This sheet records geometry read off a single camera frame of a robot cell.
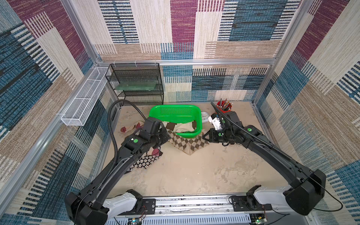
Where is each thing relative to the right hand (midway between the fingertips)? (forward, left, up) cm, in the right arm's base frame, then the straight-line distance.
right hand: (205, 139), depth 75 cm
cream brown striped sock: (+22, +9, -19) cm, 30 cm away
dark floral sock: (-4, +36, -18) cm, 40 cm away
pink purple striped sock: (+4, +30, -21) cm, 37 cm away
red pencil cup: (+32, -18, -8) cm, 37 cm away
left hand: (+1, +18, +3) cm, 18 cm away
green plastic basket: (+38, +15, -23) cm, 47 cm away
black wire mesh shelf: (+51, +43, +9) cm, 67 cm away
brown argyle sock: (-2, +2, 0) cm, 3 cm away
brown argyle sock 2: (-2, +8, -4) cm, 9 cm away
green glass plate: (+45, +45, +1) cm, 64 cm away
